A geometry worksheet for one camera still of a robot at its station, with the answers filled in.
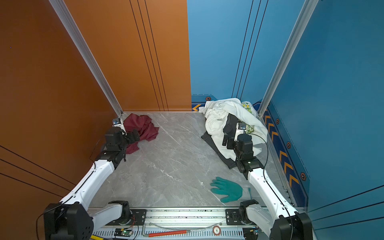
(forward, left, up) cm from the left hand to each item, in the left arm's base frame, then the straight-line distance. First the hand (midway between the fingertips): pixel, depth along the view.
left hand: (129, 129), depth 83 cm
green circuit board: (-45, -3, -23) cm, 51 cm away
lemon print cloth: (+35, -80, -14) cm, 88 cm away
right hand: (-2, -57, 0) cm, 57 cm away
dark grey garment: (+12, -60, -12) cm, 63 cm away
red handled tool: (-45, -24, -22) cm, 55 cm away
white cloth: (+24, -51, -10) cm, 58 cm away
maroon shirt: (+13, -3, -17) cm, 22 cm away
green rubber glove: (-25, -59, -23) cm, 68 cm away
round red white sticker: (-44, -48, -21) cm, 68 cm away
